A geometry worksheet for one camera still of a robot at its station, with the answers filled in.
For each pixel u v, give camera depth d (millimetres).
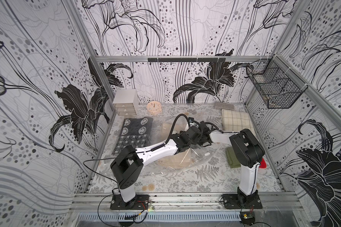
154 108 1135
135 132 959
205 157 766
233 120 1016
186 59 889
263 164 818
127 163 483
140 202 727
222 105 1147
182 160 765
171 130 591
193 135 632
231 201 715
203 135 762
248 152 529
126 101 1075
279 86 882
